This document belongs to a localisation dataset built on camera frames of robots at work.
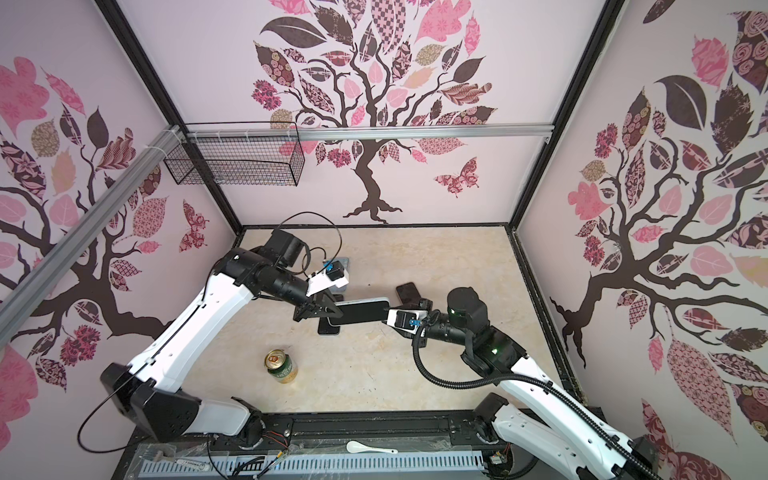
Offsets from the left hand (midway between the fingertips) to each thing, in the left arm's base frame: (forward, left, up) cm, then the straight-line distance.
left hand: (335, 314), depth 68 cm
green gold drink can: (-7, +15, -15) cm, 22 cm away
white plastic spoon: (-24, -5, -23) cm, 34 cm away
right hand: (0, -13, +4) cm, 13 cm away
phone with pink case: (+21, -20, -25) cm, 38 cm away
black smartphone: (+8, +8, -25) cm, 27 cm away
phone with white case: (-1, -6, +3) cm, 7 cm away
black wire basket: (+53, +28, +9) cm, 61 cm away
